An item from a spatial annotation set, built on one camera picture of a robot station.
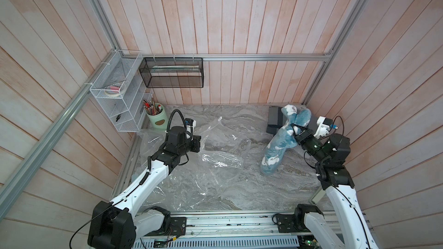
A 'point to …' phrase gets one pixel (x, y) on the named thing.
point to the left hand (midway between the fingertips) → (200, 139)
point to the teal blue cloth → (284, 138)
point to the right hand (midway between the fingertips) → (289, 123)
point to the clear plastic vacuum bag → (202, 183)
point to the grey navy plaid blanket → (277, 120)
